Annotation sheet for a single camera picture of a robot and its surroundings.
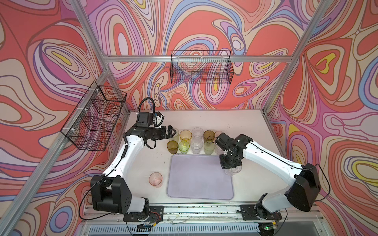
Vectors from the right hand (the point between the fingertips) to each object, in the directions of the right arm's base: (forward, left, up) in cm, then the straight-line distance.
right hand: (228, 170), depth 77 cm
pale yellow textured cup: (+23, +28, 0) cm, 37 cm away
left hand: (+19, +30, +10) cm, 37 cm away
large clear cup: (+2, -5, -6) cm, 8 cm away
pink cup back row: (+27, +1, -4) cm, 28 cm away
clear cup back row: (+29, +14, -7) cm, 33 cm away
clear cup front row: (+21, +16, -10) cm, 28 cm away
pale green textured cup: (+19, +7, -9) cm, 22 cm away
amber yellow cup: (+25, +22, -1) cm, 34 cm away
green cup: (+20, +24, -7) cm, 32 cm away
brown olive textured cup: (+26, +7, -5) cm, 28 cm away
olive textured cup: (+21, +31, -7) cm, 38 cm away
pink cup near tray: (0, +41, -9) cm, 42 cm away
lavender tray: (+1, +15, -11) cm, 19 cm away
